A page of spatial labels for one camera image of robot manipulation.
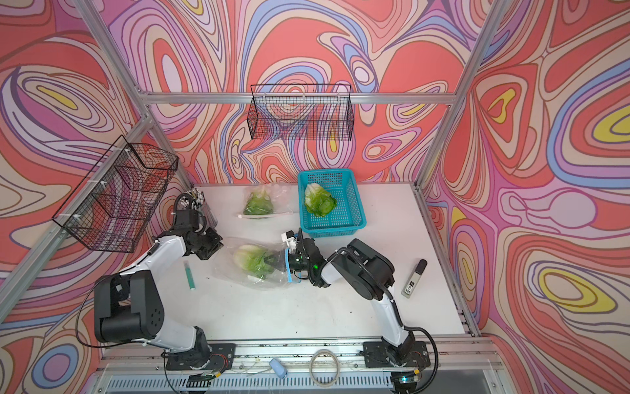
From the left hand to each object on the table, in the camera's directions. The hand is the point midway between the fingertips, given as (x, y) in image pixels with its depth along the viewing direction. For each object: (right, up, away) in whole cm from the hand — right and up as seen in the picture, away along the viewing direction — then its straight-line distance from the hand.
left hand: (226, 241), depth 91 cm
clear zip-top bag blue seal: (+3, -11, -5) cm, 12 cm away
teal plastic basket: (+49, +10, +16) cm, 52 cm away
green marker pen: (-13, -13, -1) cm, 19 cm away
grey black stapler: (+69, -12, -5) cm, 70 cm away
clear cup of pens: (-12, +16, 0) cm, 20 cm away
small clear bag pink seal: (+12, +16, +16) cm, 26 cm away
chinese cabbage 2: (+35, +16, +11) cm, 40 cm away
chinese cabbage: (+12, -5, -6) cm, 14 cm away
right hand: (+16, -8, -5) cm, 18 cm away
